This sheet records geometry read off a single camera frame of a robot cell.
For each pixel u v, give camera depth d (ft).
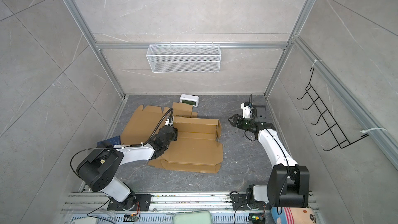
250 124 2.15
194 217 2.22
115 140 3.10
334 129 2.11
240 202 2.39
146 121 3.44
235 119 2.49
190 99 3.62
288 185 1.34
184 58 3.18
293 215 2.12
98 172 1.46
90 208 2.38
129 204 2.16
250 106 2.50
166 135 2.30
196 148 3.02
